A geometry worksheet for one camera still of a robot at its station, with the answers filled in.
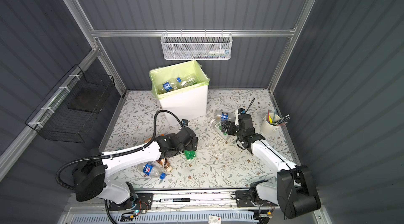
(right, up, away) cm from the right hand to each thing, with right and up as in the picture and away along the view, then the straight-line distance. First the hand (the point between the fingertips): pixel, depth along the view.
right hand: (230, 125), depth 88 cm
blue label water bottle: (-35, +24, +8) cm, 43 cm away
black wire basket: (-78, +7, -17) cm, 80 cm away
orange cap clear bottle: (-50, -10, +8) cm, 52 cm away
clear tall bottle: (-23, +27, +9) cm, 37 cm away
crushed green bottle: (-23, -16, -3) cm, 28 cm away
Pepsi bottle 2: (-3, +4, +11) cm, 12 cm away
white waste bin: (-24, +12, -7) cm, 27 cm away
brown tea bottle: (-35, -20, -6) cm, 41 cm away
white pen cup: (+24, +1, +4) cm, 25 cm away
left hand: (-23, -7, -4) cm, 24 cm away
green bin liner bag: (-41, +28, +1) cm, 50 cm away
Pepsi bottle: (-41, -21, -9) cm, 47 cm away
